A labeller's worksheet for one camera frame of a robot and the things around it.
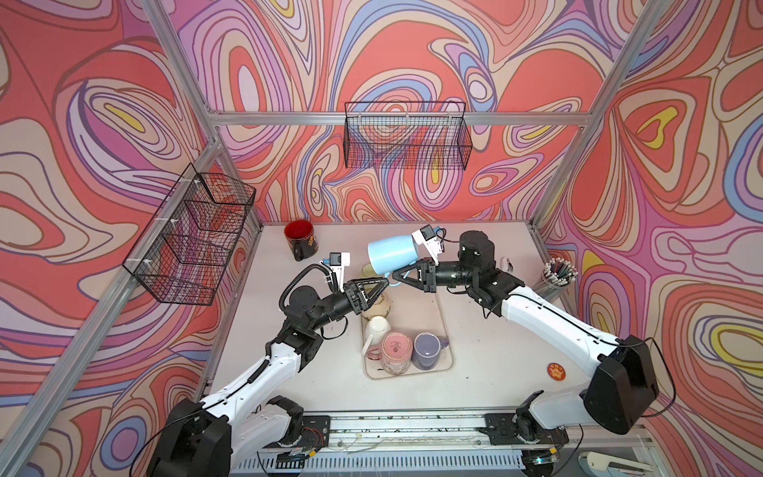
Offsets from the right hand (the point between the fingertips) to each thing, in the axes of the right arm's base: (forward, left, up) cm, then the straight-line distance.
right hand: (397, 282), depth 69 cm
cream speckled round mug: (+5, +4, -20) cm, 21 cm away
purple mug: (-8, -8, -21) cm, 24 cm away
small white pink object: (+24, -41, -26) cm, 54 cm away
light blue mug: (+3, +3, +6) cm, 8 cm away
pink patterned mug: (-11, +1, -17) cm, 20 cm away
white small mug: (-2, +5, -19) cm, 19 cm away
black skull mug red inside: (+31, +31, -17) cm, 47 cm away
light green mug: (0, +7, +5) cm, 8 cm away
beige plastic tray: (+6, -5, -27) cm, 28 cm away
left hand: (-2, +2, +1) cm, 3 cm away
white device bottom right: (-35, -45, -25) cm, 62 cm away
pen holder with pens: (+10, -48, -13) cm, 50 cm away
